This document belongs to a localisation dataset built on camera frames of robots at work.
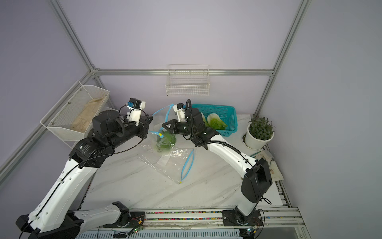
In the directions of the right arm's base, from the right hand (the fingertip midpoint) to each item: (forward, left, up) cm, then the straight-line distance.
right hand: (164, 127), depth 72 cm
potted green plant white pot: (+8, -55, -16) cm, 58 cm away
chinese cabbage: (-8, -2, -1) cm, 9 cm away
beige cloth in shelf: (+5, +44, 0) cm, 44 cm away
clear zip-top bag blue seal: (-5, -2, -30) cm, 31 cm away
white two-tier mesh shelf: (+7, +50, 0) cm, 50 cm away
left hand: (-5, +4, +10) cm, 11 cm away
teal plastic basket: (+37, -41, -28) cm, 62 cm away
